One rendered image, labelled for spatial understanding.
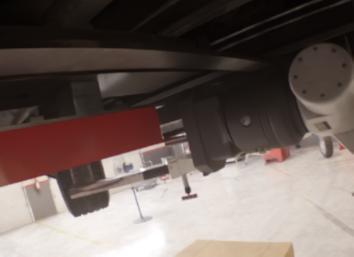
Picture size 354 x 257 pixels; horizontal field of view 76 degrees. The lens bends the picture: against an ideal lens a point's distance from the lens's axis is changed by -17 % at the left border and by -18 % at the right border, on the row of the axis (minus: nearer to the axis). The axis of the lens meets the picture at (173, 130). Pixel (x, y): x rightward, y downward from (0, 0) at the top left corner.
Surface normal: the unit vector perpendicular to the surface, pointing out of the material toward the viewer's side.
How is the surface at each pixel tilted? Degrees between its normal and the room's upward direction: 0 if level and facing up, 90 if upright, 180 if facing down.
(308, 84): 65
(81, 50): 180
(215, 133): 90
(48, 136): 93
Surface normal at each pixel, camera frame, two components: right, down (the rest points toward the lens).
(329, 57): -0.70, -0.26
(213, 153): -0.66, 0.16
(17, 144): 0.73, -0.15
